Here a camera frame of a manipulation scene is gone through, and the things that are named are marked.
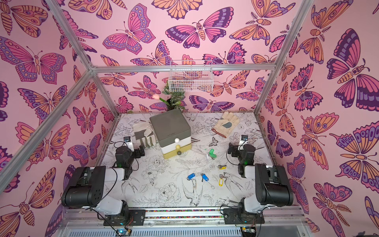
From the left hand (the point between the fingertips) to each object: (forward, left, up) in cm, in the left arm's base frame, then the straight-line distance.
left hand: (137, 143), depth 95 cm
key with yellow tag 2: (-13, -54, -7) cm, 56 cm away
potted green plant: (+22, -24, +16) cm, 36 cm away
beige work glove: (+21, -61, -6) cm, 65 cm away
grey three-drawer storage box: (-2, -25, +14) cm, 29 cm away
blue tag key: (-19, -43, -8) cm, 48 cm away
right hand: (0, -63, 0) cm, 63 cm away
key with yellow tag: (-21, -52, -7) cm, 57 cm away
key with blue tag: (-18, -35, -7) cm, 40 cm away
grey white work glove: (+11, 0, -5) cm, 13 cm away
